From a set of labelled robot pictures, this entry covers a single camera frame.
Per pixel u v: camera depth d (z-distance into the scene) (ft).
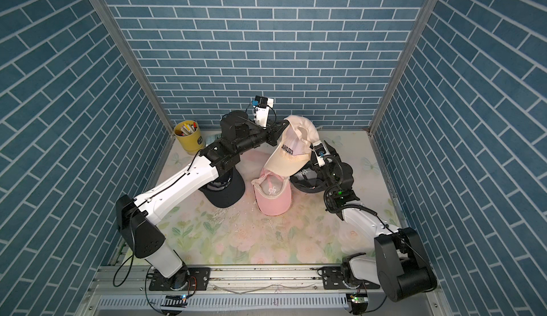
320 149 2.19
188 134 3.40
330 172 2.11
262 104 1.93
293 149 2.73
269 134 2.02
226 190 3.10
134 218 1.35
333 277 2.42
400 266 1.36
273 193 3.15
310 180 3.12
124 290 2.35
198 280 2.39
